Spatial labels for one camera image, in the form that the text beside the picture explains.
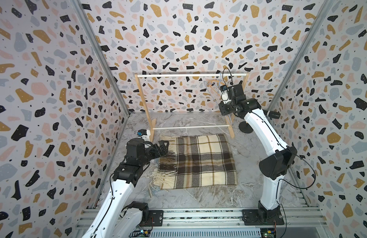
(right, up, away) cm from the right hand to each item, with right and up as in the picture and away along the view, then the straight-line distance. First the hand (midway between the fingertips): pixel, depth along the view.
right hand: (223, 105), depth 85 cm
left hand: (-32, -21, -10) cm, 40 cm away
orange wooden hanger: (-3, +20, +19) cm, 28 cm away
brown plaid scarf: (-17, -34, +6) cm, 38 cm away
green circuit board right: (+19, -63, -13) cm, 67 cm away
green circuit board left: (-40, -63, -14) cm, 76 cm away
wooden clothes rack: (+11, -11, +28) cm, 32 cm away
